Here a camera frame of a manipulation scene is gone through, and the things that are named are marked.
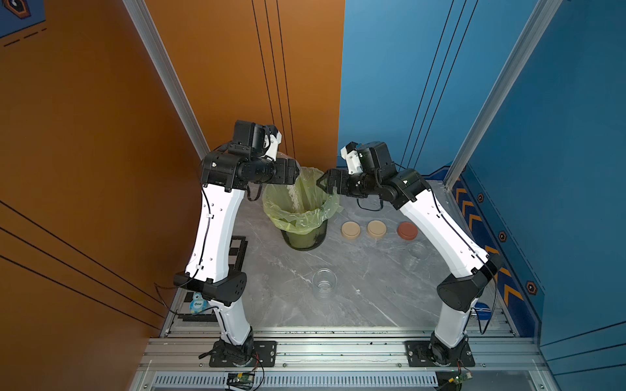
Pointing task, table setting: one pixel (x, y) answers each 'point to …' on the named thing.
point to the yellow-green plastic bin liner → (302, 207)
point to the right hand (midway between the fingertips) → (329, 183)
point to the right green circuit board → (459, 379)
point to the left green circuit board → (244, 380)
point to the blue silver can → (483, 310)
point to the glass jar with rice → (416, 257)
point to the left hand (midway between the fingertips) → (286, 166)
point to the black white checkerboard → (237, 252)
